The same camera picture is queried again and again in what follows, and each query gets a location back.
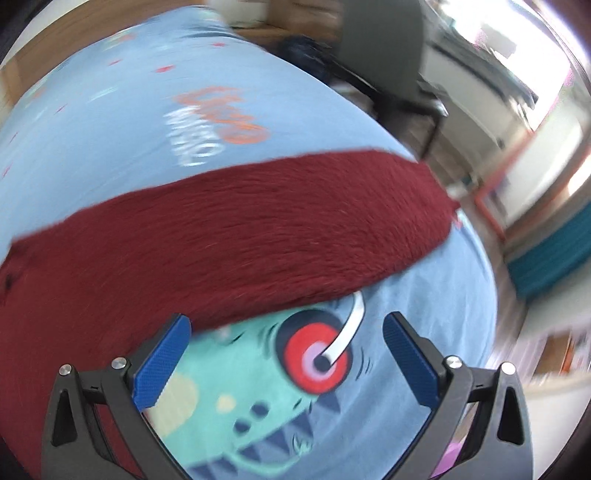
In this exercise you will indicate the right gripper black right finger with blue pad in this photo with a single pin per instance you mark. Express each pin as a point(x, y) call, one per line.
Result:
point(498, 445)

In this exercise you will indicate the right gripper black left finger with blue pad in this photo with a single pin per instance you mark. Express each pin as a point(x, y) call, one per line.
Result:
point(74, 445)

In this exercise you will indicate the dark red knit sweater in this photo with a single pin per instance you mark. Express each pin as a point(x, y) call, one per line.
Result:
point(218, 247)

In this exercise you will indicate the blue dinosaur print bed sheet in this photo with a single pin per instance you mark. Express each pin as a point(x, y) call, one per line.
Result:
point(307, 392)

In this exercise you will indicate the dark grey chair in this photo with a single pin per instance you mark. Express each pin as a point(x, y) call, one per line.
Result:
point(380, 53)

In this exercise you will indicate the wooden headboard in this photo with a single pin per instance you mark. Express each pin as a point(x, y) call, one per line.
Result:
point(88, 23)

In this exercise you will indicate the dark bag on floor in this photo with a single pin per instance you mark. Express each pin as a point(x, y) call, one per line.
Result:
point(301, 49)

